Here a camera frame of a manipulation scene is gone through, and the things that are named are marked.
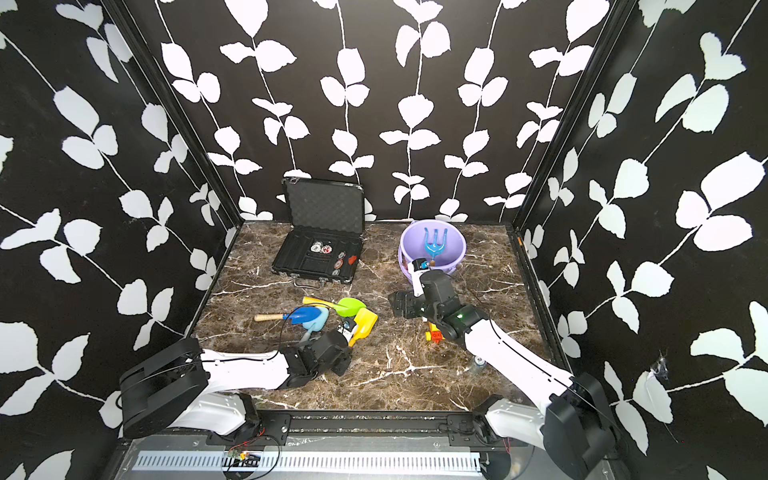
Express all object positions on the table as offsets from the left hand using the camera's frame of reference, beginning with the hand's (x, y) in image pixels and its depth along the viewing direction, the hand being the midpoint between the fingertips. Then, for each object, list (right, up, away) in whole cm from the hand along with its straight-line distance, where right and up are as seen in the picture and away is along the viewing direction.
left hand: (352, 343), depth 88 cm
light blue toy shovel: (-12, +4, +5) cm, 14 cm away
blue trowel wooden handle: (-18, +7, +6) cm, 20 cm away
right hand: (+14, +17, -7) cm, 23 cm away
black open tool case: (-14, +32, +25) cm, 43 cm away
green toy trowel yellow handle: (-4, +9, +8) cm, 13 cm away
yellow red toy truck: (+25, +3, 0) cm, 25 cm away
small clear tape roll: (+36, -2, -8) cm, 37 cm away
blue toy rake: (+27, +29, +13) cm, 41 cm away
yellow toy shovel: (+4, +6, +2) cm, 8 cm away
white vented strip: (-24, -23, -16) cm, 37 cm away
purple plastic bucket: (+19, +30, +11) cm, 37 cm away
